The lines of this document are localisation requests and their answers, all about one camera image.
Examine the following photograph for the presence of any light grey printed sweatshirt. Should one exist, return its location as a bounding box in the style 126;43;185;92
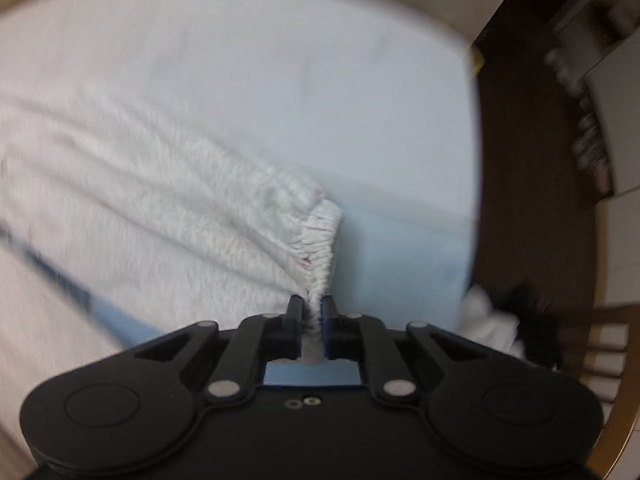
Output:
1;84;343;426

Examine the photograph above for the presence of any white cloth beside table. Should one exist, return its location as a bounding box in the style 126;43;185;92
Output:
458;285;525;360

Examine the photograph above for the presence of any black cloth pile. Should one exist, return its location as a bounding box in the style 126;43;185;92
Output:
498;281;562;370

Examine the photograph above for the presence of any wooden slatted chair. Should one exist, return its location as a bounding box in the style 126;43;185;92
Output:
559;304;639;479

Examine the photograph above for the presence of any blue whale print table mat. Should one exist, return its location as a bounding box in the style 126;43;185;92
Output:
1;0;480;356

